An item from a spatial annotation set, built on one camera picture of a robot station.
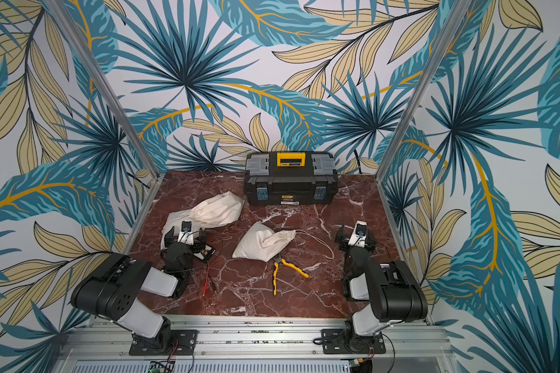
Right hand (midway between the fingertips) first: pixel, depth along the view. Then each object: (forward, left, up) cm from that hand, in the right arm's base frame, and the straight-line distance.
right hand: (344, 226), depth 87 cm
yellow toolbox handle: (+28, +19, +11) cm, 36 cm away
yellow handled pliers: (-8, +26, -11) cm, 29 cm away
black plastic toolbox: (+20, +19, +6) cm, 29 cm away
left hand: (+2, +60, -3) cm, 60 cm away
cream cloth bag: (+7, +49, +2) cm, 50 cm away
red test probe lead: (-15, +52, -12) cm, 55 cm away
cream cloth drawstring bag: (-5, +31, -3) cm, 32 cm away
